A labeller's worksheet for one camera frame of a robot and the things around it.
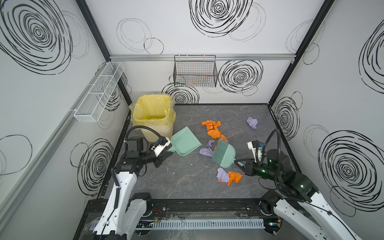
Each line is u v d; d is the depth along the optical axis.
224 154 0.72
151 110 0.99
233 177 0.83
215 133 1.02
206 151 0.94
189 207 0.75
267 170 0.56
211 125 1.05
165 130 0.85
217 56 1.57
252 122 1.06
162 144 0.62
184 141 0.80
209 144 0.96
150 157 0.64
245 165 0.62
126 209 0.46
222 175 0.84
